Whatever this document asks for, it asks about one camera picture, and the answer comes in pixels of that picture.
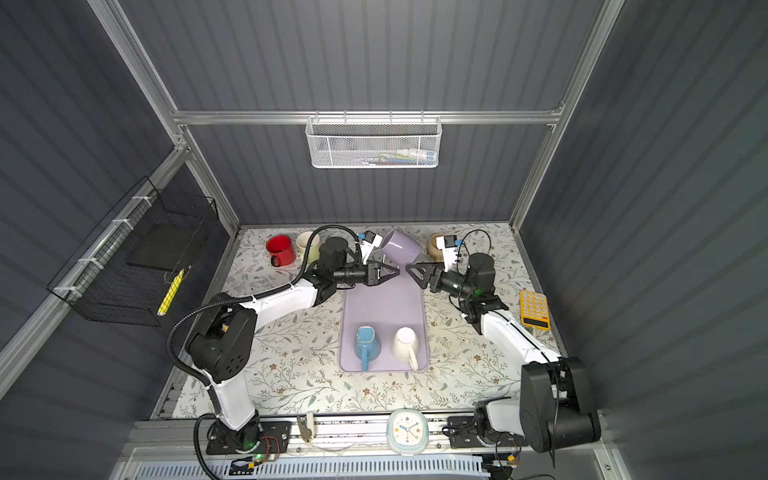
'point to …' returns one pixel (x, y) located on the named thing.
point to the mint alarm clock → (407, 431)
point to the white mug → (405, 346)
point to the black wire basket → (128, 268)
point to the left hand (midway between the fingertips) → (399, 271)
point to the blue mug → (366, 346)
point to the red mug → (281, 249)
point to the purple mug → (400, 247)
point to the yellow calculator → (534, 310)
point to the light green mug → (313, 247)
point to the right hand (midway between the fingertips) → (415, 271)
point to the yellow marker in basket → (176, 281)
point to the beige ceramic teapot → (435, 253)
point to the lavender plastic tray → (386, 306)
